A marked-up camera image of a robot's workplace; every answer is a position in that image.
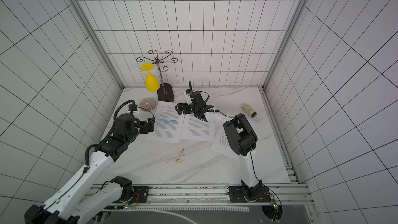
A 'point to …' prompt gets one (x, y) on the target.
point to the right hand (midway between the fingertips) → (185, 101)
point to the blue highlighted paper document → (168, 124)
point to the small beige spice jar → (249, 110)
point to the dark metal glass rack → (165, 92)
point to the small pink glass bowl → (148, 103)
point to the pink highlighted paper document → (222, 144)
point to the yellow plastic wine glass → (152, 84)
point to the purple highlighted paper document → (195, 129)
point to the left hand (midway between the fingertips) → (145, 122)
